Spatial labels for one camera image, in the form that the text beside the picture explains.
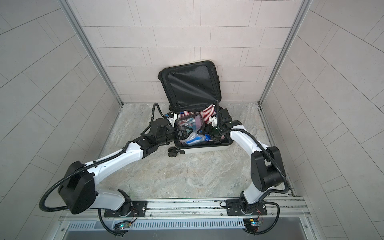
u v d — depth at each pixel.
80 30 0.79
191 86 0.99
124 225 0.64
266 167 0.44
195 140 0.83
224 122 0.68
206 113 0.99
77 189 0.40
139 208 0.71
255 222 0.68
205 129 0.76
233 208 0.71
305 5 0.71
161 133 0.61
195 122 0.96
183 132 0.69
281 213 0.65
